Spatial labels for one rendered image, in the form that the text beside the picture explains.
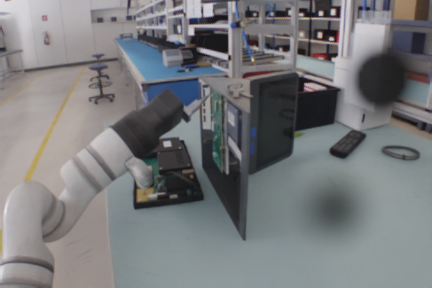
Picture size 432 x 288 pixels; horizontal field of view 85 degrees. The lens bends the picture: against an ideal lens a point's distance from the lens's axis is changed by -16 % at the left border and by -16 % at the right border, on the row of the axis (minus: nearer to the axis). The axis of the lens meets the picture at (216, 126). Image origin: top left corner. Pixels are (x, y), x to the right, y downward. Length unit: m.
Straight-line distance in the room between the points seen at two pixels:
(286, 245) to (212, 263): 0.12
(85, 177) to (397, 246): 0.49
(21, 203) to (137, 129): 0.20
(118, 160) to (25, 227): 0.16
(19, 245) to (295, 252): 0.38
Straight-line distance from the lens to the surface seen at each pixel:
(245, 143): 0.36
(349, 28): 1.09
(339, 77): 0.94
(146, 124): 0.44
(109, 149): 0.43
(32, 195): 0.43
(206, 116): 0.57
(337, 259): 0.45
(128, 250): 0.45
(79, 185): 0.43
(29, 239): 0.41
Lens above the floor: 1.31
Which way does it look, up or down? 21 degrees down
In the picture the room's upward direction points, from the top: 1 degrees counter-clockwise
